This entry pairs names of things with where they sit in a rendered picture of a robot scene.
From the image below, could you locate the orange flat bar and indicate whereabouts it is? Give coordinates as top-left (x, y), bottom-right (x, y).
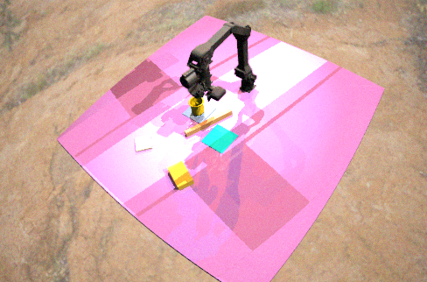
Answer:
top-left (184, 109), bottom-right (233, 137)

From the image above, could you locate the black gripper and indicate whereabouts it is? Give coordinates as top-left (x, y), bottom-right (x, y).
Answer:
top-left (199, 74), bottom-right (226, 101)

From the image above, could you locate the yellow flat block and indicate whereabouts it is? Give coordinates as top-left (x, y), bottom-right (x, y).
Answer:
top-left (168, 160), bottom-right (195, 191)

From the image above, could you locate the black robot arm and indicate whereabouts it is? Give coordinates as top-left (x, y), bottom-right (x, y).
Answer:
top-left (179, 21), bottom-right (257, 99)

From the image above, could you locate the yellow cup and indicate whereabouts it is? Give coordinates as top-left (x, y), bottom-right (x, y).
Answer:
top-left (188, 97), bottom-right (205, 116)

